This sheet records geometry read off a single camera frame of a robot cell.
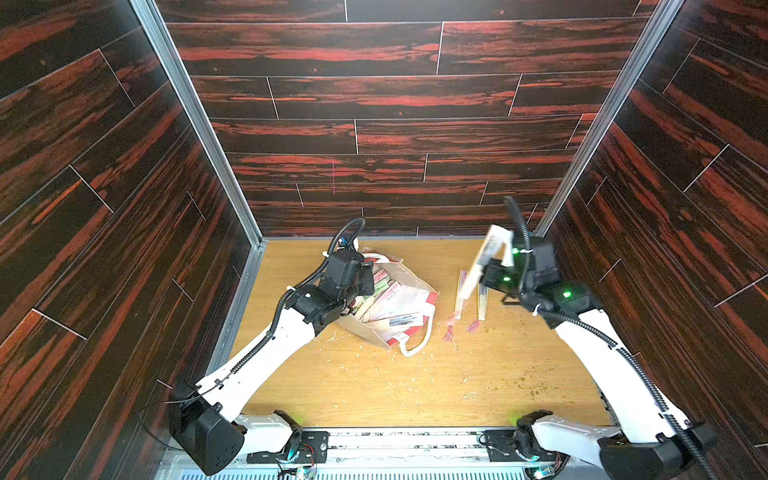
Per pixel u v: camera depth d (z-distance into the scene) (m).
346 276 0.56
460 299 1.02
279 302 0.51
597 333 0.43
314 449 0.73
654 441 0.37
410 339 0.81
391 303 0.98
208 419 0.38
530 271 0.51
